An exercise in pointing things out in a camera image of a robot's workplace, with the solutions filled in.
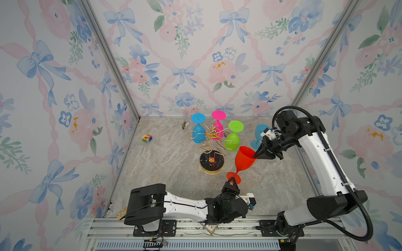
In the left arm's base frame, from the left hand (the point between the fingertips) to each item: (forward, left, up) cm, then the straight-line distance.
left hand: (232, 176), depth 73 cm
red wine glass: (+2, -4, +13) cm, 13 cm away
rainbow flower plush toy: (+34, +52, -15) cm, 64 cm away
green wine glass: (+18, -2, +5) cm, 18 cm away
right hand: (+5, -9, +11) cm, 15 cm away
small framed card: (-19, +10, -16) cm, 26 cm away
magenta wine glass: (+27, +6, +13) cm, 31 cm away
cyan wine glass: (+16, +15, +12) cm, 25 cm away
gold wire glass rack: (+17, +8, 0) cm, 18 cm away
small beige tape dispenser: (+45, +27, -15) cm, 55 cm away
